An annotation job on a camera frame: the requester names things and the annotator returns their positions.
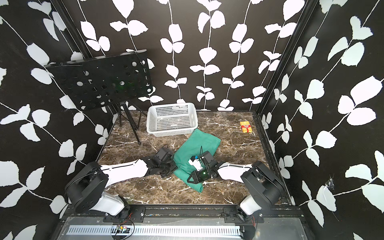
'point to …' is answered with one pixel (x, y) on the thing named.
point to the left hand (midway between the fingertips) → (179, 165)
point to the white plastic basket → (172, 119)
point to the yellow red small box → (246, 127)
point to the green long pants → (189, 147)
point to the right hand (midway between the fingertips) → (188, 178)
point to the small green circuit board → (122, 229)
